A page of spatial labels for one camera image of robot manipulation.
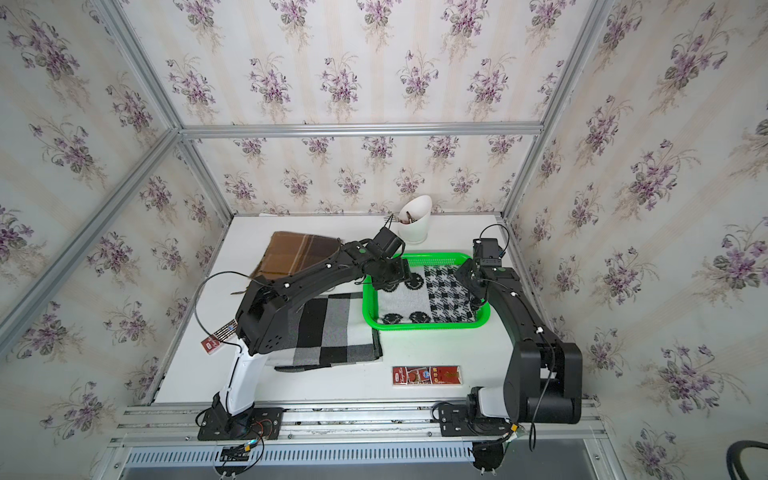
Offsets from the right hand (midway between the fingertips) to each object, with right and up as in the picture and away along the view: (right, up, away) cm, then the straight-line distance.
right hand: (466, 275), depth 89 cm
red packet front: (-16, -26, -9) cm, 32 cm away
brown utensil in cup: (-16, +19, +17) cm, 30 cm away
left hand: (-17, -2, 0) cm, 17 cm away
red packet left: (-76, -20, -3) cm, 79 cm away
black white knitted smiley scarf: (-9, -6, +2) cm, 12 cm away
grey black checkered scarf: (-42, -16, -3) cm, 45 cm away
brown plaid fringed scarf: (-60, +6, +19) cm, 63 cm away
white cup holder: (-12, +22, +18) cm, 31 cm away
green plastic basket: (-29, -7, +5) cm, 31 cm away
